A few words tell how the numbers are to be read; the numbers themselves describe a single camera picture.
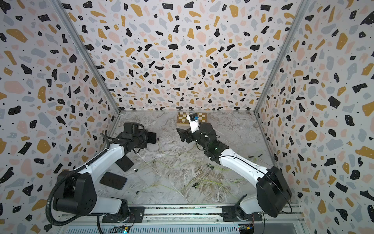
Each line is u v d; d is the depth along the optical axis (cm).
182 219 73
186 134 68
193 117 65
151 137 88
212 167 90
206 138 58
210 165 91
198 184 84
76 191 41
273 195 42
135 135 70
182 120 113
